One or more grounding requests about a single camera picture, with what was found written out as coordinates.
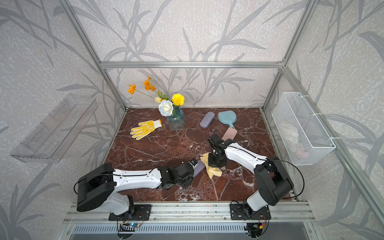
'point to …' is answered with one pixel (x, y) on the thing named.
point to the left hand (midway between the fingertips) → (191, 177)
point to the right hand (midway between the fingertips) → (211, 164)
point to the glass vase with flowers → (171, 108)
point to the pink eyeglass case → (230, 134)
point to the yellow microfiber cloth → (211, 171)
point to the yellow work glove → (146, 128)
